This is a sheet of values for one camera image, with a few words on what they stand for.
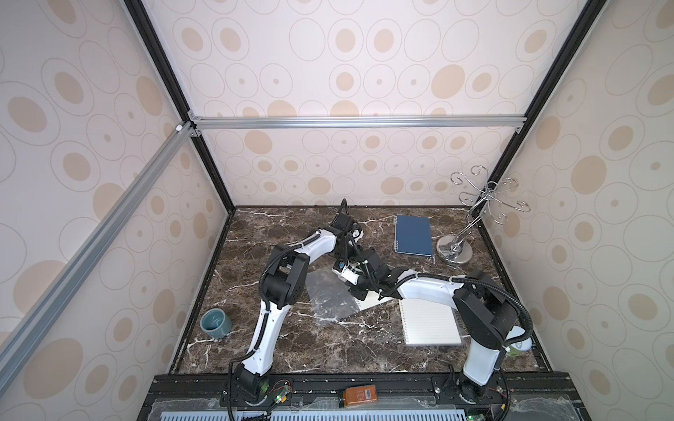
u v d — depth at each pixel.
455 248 1.03
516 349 0.76
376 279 0.71
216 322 0.85
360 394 0.70
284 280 0.60
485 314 0.48
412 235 1.10
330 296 0.93
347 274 0.80
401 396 0.73
